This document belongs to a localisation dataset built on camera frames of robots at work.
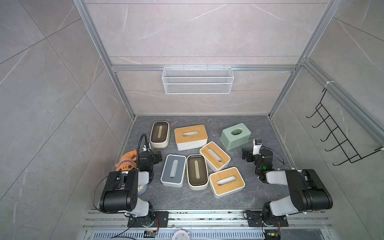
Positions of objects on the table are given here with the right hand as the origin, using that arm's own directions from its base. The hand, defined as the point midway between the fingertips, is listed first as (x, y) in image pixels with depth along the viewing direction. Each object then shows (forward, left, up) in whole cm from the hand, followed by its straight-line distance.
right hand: (252, 147), depth 94 cm
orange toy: (-10, +76, +3) cm, 77 cm away
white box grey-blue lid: (-12, +50, -5) cm, 52 cm away
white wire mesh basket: (+35, +34, +27) cm, 56 cm away
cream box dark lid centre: (-17, +35, 0) cm, 39 cm away
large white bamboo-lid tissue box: (+8, +40, +2) cm, 41 cm away
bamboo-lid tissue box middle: (-5, +23, -3) cm, 24 cm away
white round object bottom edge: (-44, +44, -4) cm, 63 cm away
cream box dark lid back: (+12, +61, +1) cm, 62 cm away
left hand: (0, +64, 0) cm, 64 cm away
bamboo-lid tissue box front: (-21, +19, -3) cm, 29 cm away
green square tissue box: (+8, +10, +2) cm, 13 cm away
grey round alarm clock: (-24, +66, -2) cm, 70 cm away
